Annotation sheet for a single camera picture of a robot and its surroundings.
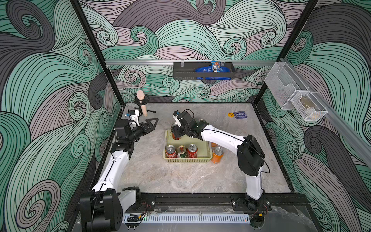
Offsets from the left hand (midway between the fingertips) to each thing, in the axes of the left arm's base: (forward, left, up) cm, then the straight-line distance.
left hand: (153, 120), depth 78 cm
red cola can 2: (-11, -22, -14) cm, 28 cm away
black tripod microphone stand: (+17, +8, -3) cm, 19 cm away
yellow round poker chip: (+26, -55, -25) cm, 66 cm away
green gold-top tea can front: (-12, -16, -14) cm, 24 cm away
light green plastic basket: (-6, -31, -24) cm, 40 cm away
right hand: (+4, -13, -11) cm, 18 cm away
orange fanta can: (-12, -37, -15) cm, 42 cm away
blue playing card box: (+24, -61, -23) cm, 69 cm away
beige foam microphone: (+17, +10, +2) cm, 20 cm away
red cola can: (-12, -10, -14) cm, 21 cm away
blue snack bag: (+34, -33, +10) cm, 49 cm away
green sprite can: (-7, -26, +9) cm, 28 cm away
